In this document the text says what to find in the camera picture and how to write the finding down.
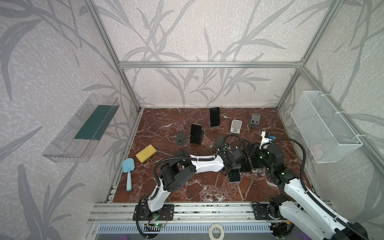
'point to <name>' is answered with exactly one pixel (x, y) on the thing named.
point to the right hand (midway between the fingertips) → (248, 137)
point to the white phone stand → (236, 126)
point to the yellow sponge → (146, 153)
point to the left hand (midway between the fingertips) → (236, 160)
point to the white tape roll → (221, 237)
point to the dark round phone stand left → (181, 138)
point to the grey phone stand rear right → (255, 118)
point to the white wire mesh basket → (328, 137)
